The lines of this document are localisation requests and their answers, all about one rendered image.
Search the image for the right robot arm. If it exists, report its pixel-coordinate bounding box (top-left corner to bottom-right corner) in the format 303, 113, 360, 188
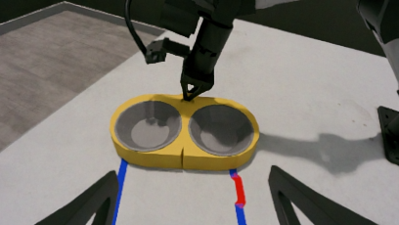
143, 0, 399, 165

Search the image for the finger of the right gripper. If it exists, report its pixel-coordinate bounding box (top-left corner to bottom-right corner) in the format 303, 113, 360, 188
180, 76, 207, 102
187, 84, 199, 93

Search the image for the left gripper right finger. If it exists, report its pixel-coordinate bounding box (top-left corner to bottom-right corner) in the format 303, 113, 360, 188
268, 165, 378, 225

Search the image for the grey metal bowl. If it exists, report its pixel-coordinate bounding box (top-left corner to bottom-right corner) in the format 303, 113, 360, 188
188, 105, 254, 157
114, 101, 182, 152

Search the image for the blue tape outline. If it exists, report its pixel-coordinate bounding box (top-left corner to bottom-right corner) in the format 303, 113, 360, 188
111, 158, 246, 225

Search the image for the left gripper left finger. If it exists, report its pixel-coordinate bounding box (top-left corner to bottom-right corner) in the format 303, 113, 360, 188
34, 170, 119, 225

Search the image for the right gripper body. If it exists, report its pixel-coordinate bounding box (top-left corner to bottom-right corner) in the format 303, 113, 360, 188
147, 37, 222, 91

